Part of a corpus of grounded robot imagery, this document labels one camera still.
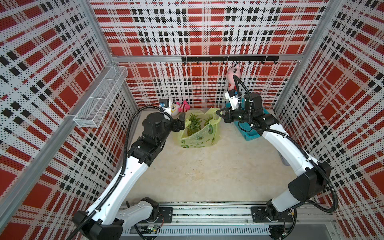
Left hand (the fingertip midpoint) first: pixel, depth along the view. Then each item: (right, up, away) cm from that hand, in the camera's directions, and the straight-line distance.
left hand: (178, 113), depth 69 cm
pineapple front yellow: (+7, -6, +22) cm, 23 cm away
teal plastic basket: (+31, -8, -3) cm, 32 cm away
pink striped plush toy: (-8, +7, +46) cm, 47 cm away
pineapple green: (+15, -4, +21) cm, 26 cm away
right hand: (+20, +1, +5) cm, 20 cm away
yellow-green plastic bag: (+13, -12, +14) cm, 23 cm away
